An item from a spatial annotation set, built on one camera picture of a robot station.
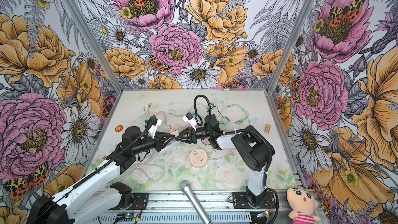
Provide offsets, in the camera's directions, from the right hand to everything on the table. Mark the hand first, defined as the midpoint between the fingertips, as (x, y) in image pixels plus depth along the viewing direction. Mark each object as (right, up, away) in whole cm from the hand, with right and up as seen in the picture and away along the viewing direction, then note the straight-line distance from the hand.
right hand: (178, 142), depth 78 cm
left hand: (-2, +1, 0) cm, 3 cm away
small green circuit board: (-20, -31, -7) cm, 38 cm away
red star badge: (-41, +4, +21) cm, 46 cm away
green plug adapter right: (+27, +8, +24) cm, 36 cm away
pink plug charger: (-1, +5, -1) cm, 5 cm away
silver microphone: (+4, -20, -3) cm, 21 cm away
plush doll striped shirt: (+55, -24, -10) cm, 61 cm away
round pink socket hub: (+10, -11, +7) cm, 16 cm away
